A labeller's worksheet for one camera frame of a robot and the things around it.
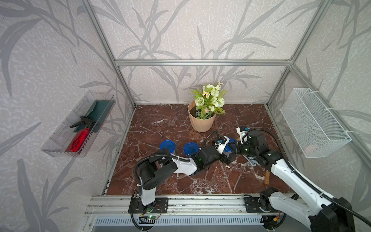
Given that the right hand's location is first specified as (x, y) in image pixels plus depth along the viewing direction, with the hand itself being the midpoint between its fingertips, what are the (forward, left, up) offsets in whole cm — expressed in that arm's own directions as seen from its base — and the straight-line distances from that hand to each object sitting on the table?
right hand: (228, 143), depth 81 cm
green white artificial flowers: (+21, +10, +13) cm, 27 cm away
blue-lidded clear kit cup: (-3, 0, +1) cm, 3 cm away
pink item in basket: (-7, -39, +6) cm, 40 cm away
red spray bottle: (-8, +67, +21) cm, 71 cm away
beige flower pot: (+16, +17, -2) cm, 23 cm away
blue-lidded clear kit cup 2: (+7, +37, -12) cm, 39 cm away
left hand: (-2, -1, -1) cm, 3 cm away
